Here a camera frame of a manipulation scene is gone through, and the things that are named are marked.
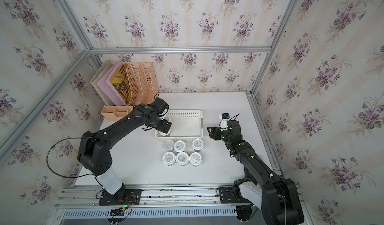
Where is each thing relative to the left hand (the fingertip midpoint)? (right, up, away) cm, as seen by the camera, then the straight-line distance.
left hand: (164, 127), depth 87 cm
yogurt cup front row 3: (+12, -16, -7) cm, 21 cm away
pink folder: (-35, +26, 0) cm, 43 cm away
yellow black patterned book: (-31, +29, +12) cm, 44 cm away
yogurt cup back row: (+3, -10, -1) cm, 11 cm away
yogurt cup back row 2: (+10, -10, -2) cm, 14 cm away
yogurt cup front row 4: (+19, -16, -7) cm, 26 cm away
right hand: (+30, 0, -1) cm, 30 cm away
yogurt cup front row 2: (+4, -16, -7) cm, 18 cm away
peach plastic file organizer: (-24, +28, +32) cm, 49 cm away
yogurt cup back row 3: (+20, -10, -1) cm, 22 cm away
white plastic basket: (+13, -1, +14) cm, 20 cm away
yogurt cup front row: (0, -5, +2) cm, 5 cm away
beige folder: (-39, +36, +6) cm, 54 cm away
